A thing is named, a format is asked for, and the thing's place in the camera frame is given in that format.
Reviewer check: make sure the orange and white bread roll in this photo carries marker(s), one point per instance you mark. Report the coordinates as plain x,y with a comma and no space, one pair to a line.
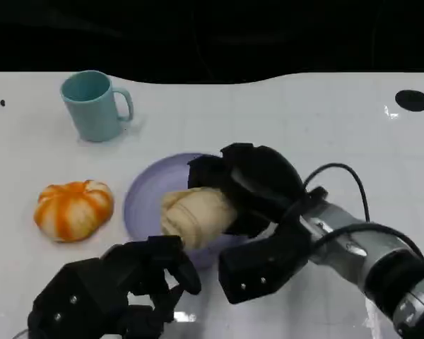
72,212

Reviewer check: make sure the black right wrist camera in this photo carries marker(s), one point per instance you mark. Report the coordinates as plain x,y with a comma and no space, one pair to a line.
261,268

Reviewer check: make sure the beige towel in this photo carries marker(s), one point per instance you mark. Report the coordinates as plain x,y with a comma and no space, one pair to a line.
194,215

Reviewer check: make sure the lilac plate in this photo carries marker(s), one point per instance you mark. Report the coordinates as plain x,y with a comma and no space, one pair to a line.
145,201

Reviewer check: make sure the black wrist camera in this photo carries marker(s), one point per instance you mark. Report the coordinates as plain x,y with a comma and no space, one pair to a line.
77,303
261,268

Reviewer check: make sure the black table grommet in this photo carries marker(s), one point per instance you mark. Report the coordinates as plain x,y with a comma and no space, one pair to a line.
411,100

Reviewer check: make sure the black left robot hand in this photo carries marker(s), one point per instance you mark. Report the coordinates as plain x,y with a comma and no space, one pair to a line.
152,265

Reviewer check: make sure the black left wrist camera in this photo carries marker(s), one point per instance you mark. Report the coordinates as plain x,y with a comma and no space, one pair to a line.
77,303

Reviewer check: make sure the pale green mug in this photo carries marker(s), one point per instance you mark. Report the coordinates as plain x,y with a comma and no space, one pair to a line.
92,113

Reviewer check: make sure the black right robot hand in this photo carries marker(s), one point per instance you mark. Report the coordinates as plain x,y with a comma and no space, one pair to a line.
265,187

